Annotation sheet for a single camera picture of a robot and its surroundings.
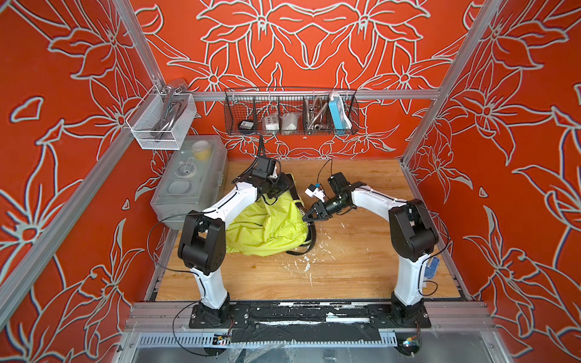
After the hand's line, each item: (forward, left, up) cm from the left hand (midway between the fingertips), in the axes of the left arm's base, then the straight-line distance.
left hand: (292, 183), depth 90 cm
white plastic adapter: (+21, +3, +15) cm, 26 cm away
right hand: (-14, -5, -5) cm, 15 cm away
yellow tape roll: (+15, +42, +2) cm, 45 cm away
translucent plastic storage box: (+3, +43, -1) cm, 44 cm away
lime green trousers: (-19, +7, -3) cm, 21 cm away
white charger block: (+21, +10, +15) cm, 27 cm away
